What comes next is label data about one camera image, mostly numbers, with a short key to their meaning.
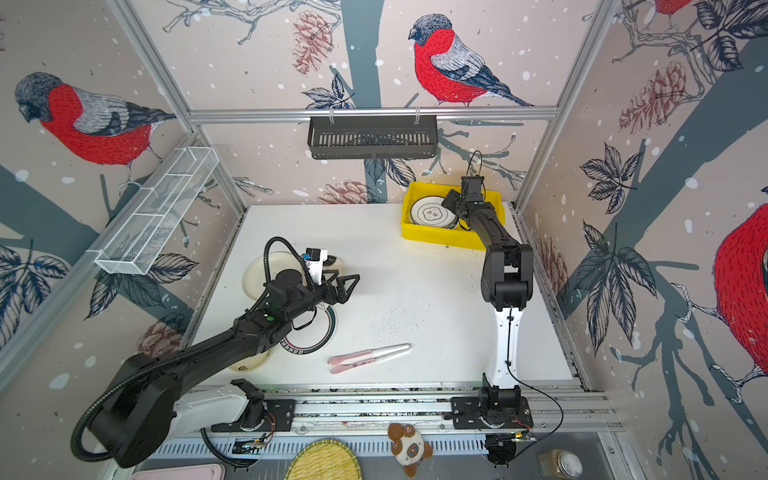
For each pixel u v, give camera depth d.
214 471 0.65
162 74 0.82
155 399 0.41
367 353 0.83
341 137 1.07
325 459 0.67
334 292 0.73
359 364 0.80
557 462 0.60
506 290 0.61
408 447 0.67
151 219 0.76
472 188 0.82
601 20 0.73
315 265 0.73
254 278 1.00
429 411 0.76
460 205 0.82
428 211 1.14
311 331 0.72
